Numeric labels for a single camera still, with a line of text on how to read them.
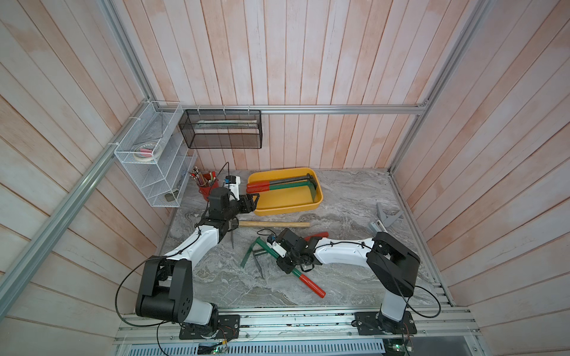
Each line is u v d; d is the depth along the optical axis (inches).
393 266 18.6
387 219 39.0
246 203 30.2
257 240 34.7
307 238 27.3
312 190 42.4
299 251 26.6
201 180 38.7
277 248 31.0
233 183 30.3
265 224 38.6
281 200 43.1
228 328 28.6
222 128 42.0
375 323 28.9
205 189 39.7
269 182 42.1
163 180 30.6
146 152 28.8
